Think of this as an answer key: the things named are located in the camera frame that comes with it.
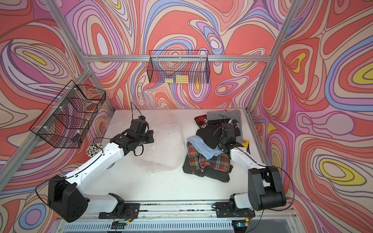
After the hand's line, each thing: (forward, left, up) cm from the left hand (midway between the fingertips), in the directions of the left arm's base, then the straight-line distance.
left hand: (154, 134), depth 82 cm
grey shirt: (+24, -54, -9) cm, 60 cm away
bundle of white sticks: (-10, +31, 0) cm, 32 cm away
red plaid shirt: (-12, -39, -11) cm, 42 cm away
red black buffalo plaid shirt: (+24, -30, -15) cm, 41 cm away
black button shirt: (+15, -33, -18) cm, 40 cm away
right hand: (+6, -39, -5) cm, 40 cm away
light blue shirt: (-3, -29, -11) cm, 31 cm away
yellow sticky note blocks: (+32, -14, +16) cm, 39 cm away
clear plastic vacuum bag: (0, -5, -21) cm, 22 cm away
